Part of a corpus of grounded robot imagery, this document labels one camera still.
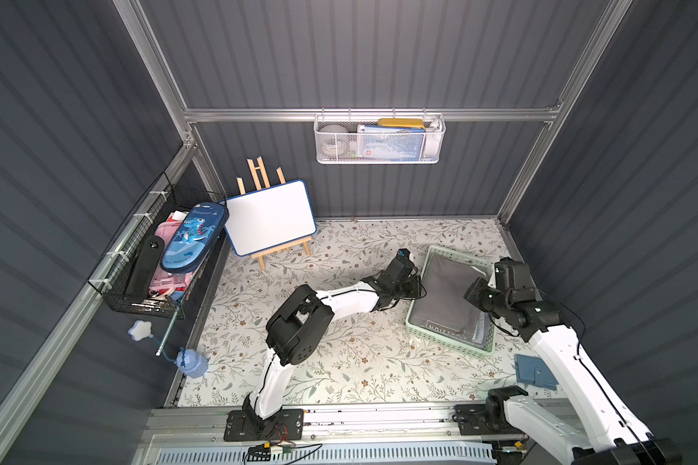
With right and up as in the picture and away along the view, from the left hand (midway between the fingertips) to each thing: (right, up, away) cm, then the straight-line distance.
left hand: (429, 289), depth 89 cm
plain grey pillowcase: (+4, -5, +1) cm, 6 cm away
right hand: (+10, +2, -10) cm, 15 cm away
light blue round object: (-67, -18, -12) cm, 70 cm away
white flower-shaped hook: (-72, -6, -24) cm, 76 cm away
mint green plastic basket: (+15, -14, -9) cm, 22 cm away
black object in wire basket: (-70, +8, -25) cm, 75 cm away
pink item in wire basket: (-65, +5, -24) cm, 69 cm away
